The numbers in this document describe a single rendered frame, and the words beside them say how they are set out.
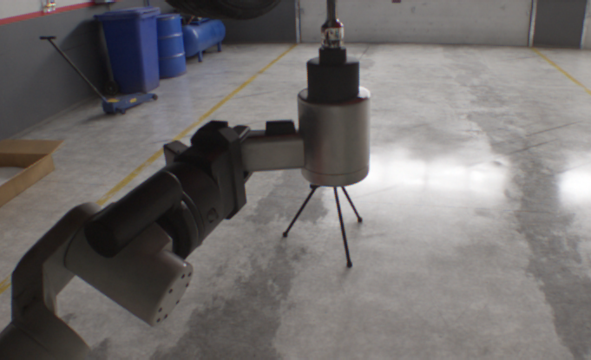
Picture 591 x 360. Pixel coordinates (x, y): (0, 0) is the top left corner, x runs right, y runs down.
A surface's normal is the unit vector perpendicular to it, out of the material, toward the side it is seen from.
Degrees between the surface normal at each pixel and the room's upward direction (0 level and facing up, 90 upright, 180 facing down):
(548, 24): 90
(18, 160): 90
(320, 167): 92
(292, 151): 92
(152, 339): 0
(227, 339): 0
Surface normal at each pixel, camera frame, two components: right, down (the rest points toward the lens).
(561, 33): -0.22, 0.43
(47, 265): 0.86, 0.49
